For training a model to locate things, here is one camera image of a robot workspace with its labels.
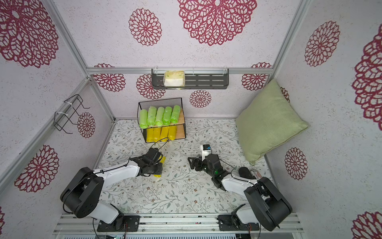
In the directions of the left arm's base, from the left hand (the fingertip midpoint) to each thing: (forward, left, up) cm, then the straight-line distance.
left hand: (159, 169), depth 91 cm
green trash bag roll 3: (+27, -10, +19) cm, 34 cm away
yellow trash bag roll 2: (+25, 0, +2) cm, 25 cm away
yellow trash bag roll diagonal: (+26, -6, +2) cm, 27 cm away
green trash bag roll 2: (+28, -5, +18) cm, 34 cm away
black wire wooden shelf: (+32, -12, -1) cm, 34 cm away
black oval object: (-2, -52, 0) cm, 53 cm away
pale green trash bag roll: (+25, 0, +18) cm, 31 cm away
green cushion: (+16, -63, +25) cm, 69 cm away
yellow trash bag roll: (+24, +4, +4) cm, 24 cm away
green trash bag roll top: (+30, +6, +17) cm, 35 cm away
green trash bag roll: (+26, +11, +17) cm, 33 cm away
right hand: (+4, -21, +9) cm, 23 cm away
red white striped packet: (-5, -59, +1) cm, 59 cm away
